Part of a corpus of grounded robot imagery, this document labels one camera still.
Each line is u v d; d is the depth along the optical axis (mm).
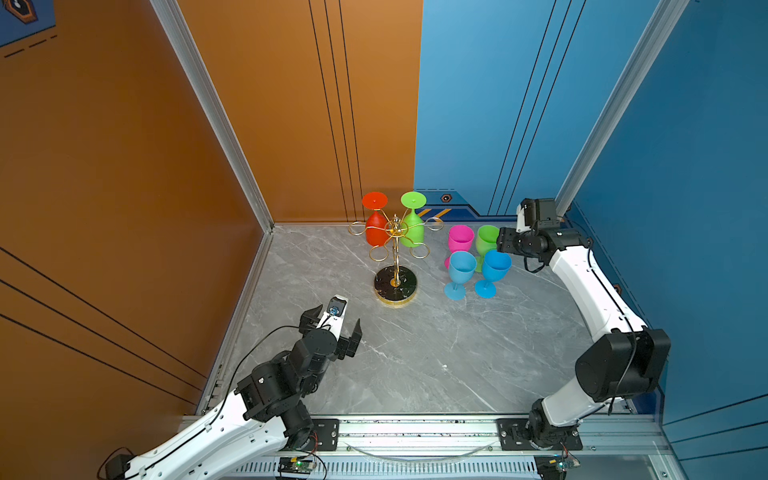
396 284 992
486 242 939
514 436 725
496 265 922
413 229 905
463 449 727
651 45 741
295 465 707
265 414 479
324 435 734
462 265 942
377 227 809
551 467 703
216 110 860
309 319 630
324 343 499
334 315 580
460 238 973
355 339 644
